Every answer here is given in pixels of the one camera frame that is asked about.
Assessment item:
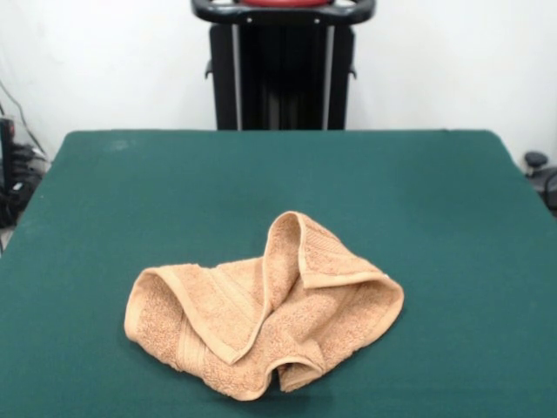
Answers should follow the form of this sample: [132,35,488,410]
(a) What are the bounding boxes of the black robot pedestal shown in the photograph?
[190,0,376,131]

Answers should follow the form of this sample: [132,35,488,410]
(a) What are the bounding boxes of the tan terry towel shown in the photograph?
[123,210,406,389]

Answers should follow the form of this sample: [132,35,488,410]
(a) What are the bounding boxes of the dark green table cloth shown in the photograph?
[0,128,557,418]

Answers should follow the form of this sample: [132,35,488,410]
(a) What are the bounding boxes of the black equipment with cables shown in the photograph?
[0,78,52,253]

